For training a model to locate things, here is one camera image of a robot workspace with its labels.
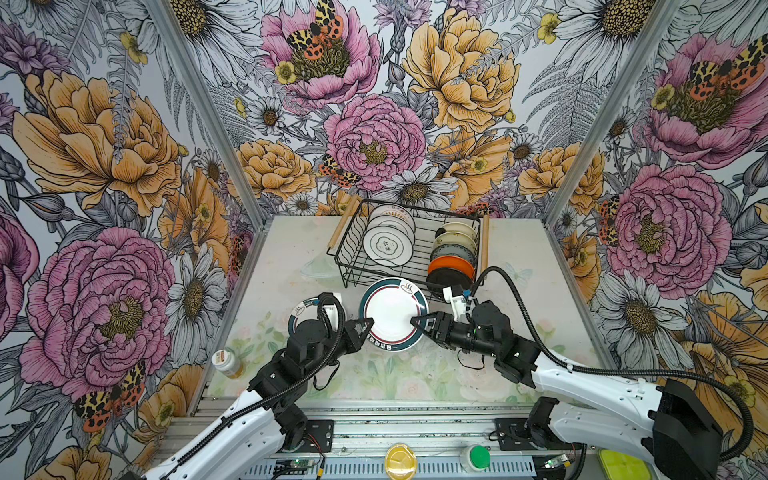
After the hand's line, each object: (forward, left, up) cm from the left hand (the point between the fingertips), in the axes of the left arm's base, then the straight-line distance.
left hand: (373, 330), depth 74 cm
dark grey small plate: (+29, -26, -5) cm, 39 cm away
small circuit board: (-25, +19, -18) cm, 36 cm away
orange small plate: (+25, -23, -5) cm, 34 cm away
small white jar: (-4, +38, -8) cm, 39 cm away
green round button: (-25, -23, -7) cm, 35 cm away
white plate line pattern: (+35, -4, -9) cm, 36 cm away
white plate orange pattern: (+47, -5, -3) cm, 47 cm away
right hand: (-1, -10, +1) cm, 10 cm away
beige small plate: (+34, -26, -4) cm, 43 cm away
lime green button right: (-27, -57, -14) cm, 64 cm away
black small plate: (+21, -19, -9) cm, 30 cm away
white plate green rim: (+6, -4, +3) cm, 8 cm away
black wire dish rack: (+38, -17, -15) cm, 44 cm away
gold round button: (-25, -6, -15) cm, 30 cm away
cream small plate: (+39, -29, -4) cm, 48 cm away
